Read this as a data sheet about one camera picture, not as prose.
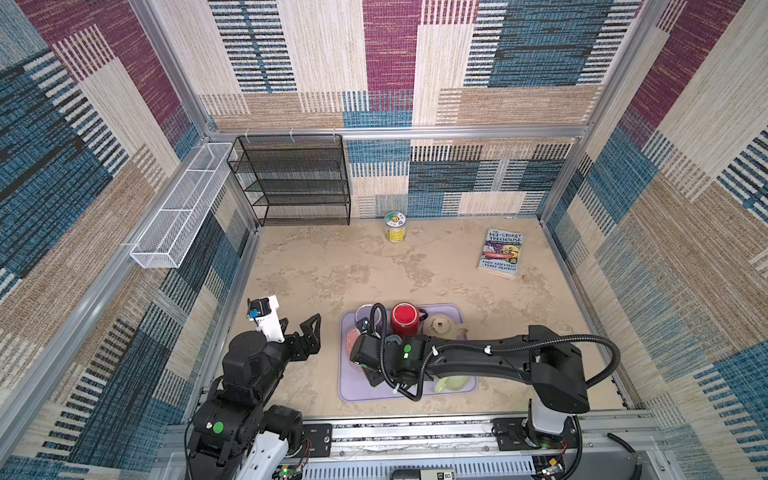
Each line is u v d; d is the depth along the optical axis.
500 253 1.08
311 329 0.60
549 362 0.49
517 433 0.73
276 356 0.48
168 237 0.71
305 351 0.59
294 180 1.09
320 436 0.74
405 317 0.85
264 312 0.55
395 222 1.09
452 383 0.77
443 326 0.83
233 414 0.45
